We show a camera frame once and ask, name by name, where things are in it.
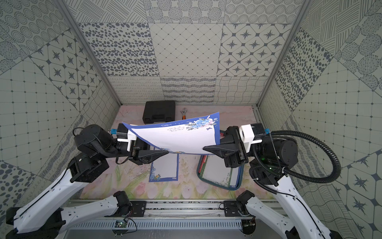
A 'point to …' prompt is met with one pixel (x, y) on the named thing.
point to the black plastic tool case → (159, 111)
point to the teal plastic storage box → (206, 182)
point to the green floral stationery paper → (213, 168)
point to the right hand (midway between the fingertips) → (200, 144)
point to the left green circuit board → (120, 223)
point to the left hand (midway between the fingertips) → (166, 148)
